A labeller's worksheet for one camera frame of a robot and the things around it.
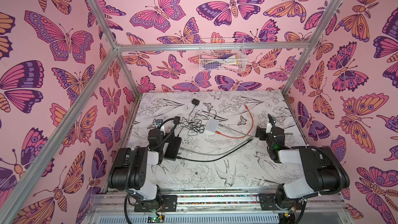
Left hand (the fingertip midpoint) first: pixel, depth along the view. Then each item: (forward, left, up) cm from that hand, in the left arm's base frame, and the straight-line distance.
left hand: (165, 126), depth 94 cm
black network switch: (-13, -5, -5) cm, 15 cm away
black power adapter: (+8, -5, -5) cm, 11 cm away
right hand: (0, -62, 0) cm, 62 cm away
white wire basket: (+35, -35, +26) cm, 56 cm away
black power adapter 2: (+24, -17, -5) cm, 30 cm away
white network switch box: (+4, -28, -6) cm, 29 cm away
